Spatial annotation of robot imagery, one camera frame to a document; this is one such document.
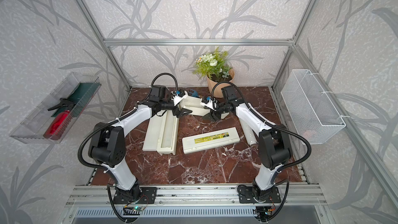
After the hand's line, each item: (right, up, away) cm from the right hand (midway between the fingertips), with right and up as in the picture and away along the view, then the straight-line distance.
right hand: (204, 110), depth 86 cm
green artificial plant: (+5, +27, +7) cm, 28 cm away
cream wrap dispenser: (-6, +2, +1) cm, 6 cm away
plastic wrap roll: (+27, -14, +6) cm, 31 cm away
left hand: (-9, +3, +1) cm, 10 cm away
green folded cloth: (-58, +8, -14) cm, 60 cm away
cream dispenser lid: (+3, -18, +5) cm, 19 cm away
